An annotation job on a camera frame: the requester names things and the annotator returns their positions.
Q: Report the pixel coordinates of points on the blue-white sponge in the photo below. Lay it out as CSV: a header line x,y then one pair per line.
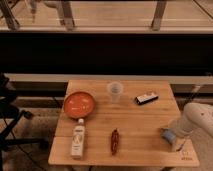
x,y
169,136

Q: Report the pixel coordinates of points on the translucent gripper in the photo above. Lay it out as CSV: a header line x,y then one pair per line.
x,y
179,143

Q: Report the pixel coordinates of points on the orange bowl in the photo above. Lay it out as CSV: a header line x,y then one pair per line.
x,y
78,104

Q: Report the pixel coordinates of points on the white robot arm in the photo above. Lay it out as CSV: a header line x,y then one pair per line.
x,y
195,115

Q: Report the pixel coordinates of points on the clear plastic cup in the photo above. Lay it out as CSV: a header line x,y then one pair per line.
x,y
115,90

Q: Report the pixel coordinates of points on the white plastic bottle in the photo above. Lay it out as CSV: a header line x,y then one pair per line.
x,y
77,146

